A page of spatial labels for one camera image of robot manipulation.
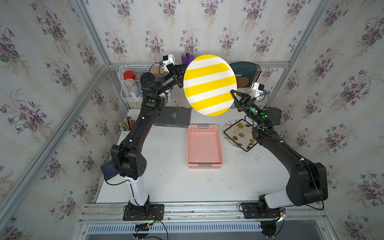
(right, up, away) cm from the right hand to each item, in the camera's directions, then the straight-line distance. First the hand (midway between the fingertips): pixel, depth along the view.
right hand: (232, 94), depth 63 cm
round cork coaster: (+15, +14, +33) cm, 39 cm away
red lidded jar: (-57, +17, +27) cm, 65 cm away
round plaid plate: (+8, -15, +45) cm, 48 cm away
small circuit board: (-41, -64, +8) cm, 76 cm away
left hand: (-15, +9, -6) cm, 18 cm away
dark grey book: (-31, -8, +47) cm, 57 cm away
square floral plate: (+17, -20, +38) cm, 46 cm away
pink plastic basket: (-10, -29, +35) cm, 46 cm away
